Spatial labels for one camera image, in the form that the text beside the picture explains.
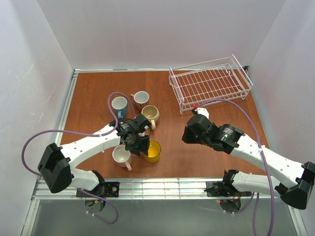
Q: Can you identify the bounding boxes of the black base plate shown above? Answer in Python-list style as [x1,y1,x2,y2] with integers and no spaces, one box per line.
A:
[84,181,120,198]
[204,181,253,197]

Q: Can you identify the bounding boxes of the white mug brown dots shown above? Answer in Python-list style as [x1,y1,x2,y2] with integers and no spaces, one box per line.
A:
[130,91,150,111]

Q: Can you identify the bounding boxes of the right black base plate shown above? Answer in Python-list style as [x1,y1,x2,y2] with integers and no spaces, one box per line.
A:
[204,181,253,197]

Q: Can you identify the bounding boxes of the white wire dish rack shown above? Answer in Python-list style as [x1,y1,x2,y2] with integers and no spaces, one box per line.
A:
[169,55,253,114]

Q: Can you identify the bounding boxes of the yellow textured cup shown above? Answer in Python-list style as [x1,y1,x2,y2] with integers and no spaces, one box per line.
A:
[144,141,161,163]

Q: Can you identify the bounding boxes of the blue mug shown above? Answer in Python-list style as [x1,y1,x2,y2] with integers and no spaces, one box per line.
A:
[111,96,127,118]

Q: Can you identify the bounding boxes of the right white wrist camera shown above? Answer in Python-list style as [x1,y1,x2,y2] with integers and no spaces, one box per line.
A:
[192,106,209,119]

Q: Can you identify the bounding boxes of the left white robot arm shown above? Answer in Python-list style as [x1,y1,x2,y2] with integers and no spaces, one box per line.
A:
[38,114,151,197]

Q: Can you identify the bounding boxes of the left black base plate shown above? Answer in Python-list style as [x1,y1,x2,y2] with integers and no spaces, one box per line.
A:
[84,181,120,198]

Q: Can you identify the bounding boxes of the white mug pink handle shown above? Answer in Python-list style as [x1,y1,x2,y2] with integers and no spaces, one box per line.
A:
[112,145,132,171]

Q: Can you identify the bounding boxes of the beige round mug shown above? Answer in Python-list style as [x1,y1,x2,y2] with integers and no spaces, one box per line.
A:
[141,105,160,130]

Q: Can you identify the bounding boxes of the aluminium frame rail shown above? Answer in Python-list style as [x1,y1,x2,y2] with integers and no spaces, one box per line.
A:
[31,177,296,200]

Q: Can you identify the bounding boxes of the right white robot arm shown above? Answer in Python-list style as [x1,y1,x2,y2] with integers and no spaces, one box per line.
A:
[182,114,315,210]

